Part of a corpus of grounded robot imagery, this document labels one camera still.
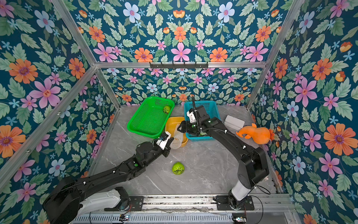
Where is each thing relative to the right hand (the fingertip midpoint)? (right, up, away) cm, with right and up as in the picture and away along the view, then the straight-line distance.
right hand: (185, 126), depth 81 cm
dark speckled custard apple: (-16, +12, +27) cm, 33 cm away
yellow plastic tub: (-11, +2, +24) cm, 27 cm away
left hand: (-6, -6, -5) cm, 10 cm away
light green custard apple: (-4, -25, -1) cm, 25 cm away
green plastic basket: (-29, +5, +30) cm, 42 cm away
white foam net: (-5, -9, -3) cm, 11 cm away
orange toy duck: (+50, -7, +12) cm, 52 cm away
